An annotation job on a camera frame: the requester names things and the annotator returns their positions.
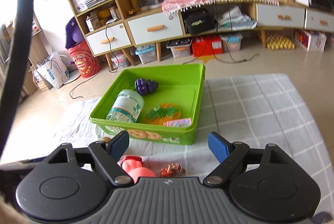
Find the black bag on shelf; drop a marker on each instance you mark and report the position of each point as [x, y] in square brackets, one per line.
[199, 21]

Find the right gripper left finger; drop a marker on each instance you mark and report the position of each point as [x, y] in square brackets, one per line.
[106, 155]

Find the purple toy grapes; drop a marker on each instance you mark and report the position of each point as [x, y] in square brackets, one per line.
[144, 87]

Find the green plastic storage box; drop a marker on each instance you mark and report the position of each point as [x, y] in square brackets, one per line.
[179, 87]

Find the red box under cabinet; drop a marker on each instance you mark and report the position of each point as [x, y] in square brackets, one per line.
[206, 45]

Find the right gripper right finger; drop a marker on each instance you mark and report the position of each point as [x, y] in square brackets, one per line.
[230, 157]

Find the pink pig toy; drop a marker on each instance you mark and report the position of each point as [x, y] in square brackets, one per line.
[133, 165]

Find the grey checked table cloth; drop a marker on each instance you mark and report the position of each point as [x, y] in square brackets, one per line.
[254, 109]

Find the yellow egg crate foam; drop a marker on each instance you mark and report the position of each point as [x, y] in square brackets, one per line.
[276, 41]

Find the white paper shopping bag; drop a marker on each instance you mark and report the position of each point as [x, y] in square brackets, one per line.
[53, 70]

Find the red cartoon bucket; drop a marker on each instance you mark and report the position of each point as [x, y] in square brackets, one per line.
[86, 63]

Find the wooden tv cabinet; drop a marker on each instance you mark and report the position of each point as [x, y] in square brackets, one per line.
[152, 26]

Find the blue lid storage bin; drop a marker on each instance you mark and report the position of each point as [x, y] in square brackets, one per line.
[146, 53]

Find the orange green pumpkin toy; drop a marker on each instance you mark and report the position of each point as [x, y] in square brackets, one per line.
[163, 113]

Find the pink card pack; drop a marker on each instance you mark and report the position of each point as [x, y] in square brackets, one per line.
[181, 123]

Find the clear cotton swab jar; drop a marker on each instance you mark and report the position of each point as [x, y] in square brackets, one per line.
[127, 107]

